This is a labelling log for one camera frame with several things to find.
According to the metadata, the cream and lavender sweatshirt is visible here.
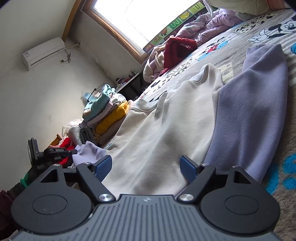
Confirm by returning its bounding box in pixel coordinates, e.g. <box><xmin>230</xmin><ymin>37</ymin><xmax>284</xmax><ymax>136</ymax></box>
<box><xmin>73</xmin><ymin>44</ymin><xmax>288</xmax><ymax>196</ymax></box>

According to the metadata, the beige folded garment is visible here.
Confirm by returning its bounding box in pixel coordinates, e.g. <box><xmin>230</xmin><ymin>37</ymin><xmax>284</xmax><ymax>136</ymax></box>
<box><xmin>99</xmin><ymin>116</ymin><xmax>126</xmax><ymax>146</ymax></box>

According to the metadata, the yellow folded garment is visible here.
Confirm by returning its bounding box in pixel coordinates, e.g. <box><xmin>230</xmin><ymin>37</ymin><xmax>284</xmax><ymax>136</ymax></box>
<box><xmin>93</xmin><ymin>101</ymin><xmax>130</xmax><ymax>136</ymax></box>

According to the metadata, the teal folded garment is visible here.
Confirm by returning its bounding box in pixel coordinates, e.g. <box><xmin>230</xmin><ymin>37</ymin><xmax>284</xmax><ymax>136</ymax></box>
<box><xmin>82</xmin><ymin>84</ymin><xmax>115</xmax><ymax>122</ymax></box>

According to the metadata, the cream crumpled garment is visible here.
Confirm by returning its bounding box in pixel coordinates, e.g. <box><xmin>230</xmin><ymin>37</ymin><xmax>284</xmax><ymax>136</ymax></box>
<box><xmin>143</xmin><ymin>44</ymin><xmax>166</xmax><ymax>83</ymax></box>

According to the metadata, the red knitted garment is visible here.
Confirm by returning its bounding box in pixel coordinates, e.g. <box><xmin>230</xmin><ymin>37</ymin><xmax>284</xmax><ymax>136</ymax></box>
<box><xmin>159</xmin><ymin>37</ymin><xmax>197</xmax><ymax>76</ymax></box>

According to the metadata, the Mickey Mouse bed blanket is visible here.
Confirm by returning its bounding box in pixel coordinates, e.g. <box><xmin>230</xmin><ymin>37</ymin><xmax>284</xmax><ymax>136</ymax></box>
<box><xmin>135</xmin><ymin>9</ymin><xmax>295</xmax><ymax>240</ymax></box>

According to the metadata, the pink quilt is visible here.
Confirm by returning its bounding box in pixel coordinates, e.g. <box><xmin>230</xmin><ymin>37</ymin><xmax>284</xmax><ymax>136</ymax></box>
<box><xmin>175</xmin><ymin>9</ymin><xmax>242</xmax><ymax>47</ymax></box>

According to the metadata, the wooden framed window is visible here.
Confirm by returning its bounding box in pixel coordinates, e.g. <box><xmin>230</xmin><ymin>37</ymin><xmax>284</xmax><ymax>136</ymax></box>
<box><xmin>82</xmin><ymin>0</ymin><xmax>198</xmax><ymax>64</ymax></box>

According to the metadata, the colourful alphabet foam mat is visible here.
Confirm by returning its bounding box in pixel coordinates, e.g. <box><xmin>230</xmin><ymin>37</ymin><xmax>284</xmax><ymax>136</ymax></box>
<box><xmin>143</xmin><ymin>1</ymin><xmax>207</xmax><ymax>53</ymax></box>

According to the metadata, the white wall air conditioner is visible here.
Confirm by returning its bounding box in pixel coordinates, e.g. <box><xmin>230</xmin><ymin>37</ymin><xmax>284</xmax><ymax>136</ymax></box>
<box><xmin>22</xmin><ymin>37</ymin><xmax>65</xmax><ymax>71</ymax></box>

